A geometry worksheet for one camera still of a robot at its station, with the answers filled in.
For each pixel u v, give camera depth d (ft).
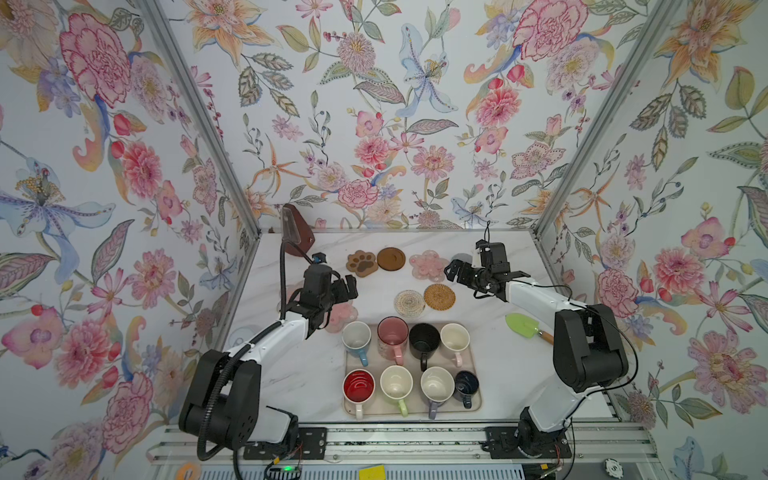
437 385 2.69
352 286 2.74
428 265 3.60
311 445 2.42
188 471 2.32
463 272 2.81
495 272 2.46
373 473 2.27
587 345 1.58
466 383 2.68
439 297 3.32
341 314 3.21
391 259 3.69
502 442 2.42
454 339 2.81
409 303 3.29
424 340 2.82
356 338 2.91
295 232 3.51
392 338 2.89
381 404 2.62
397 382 2.65
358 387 2.66
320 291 2.22
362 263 3.64
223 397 1.40
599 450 2.42
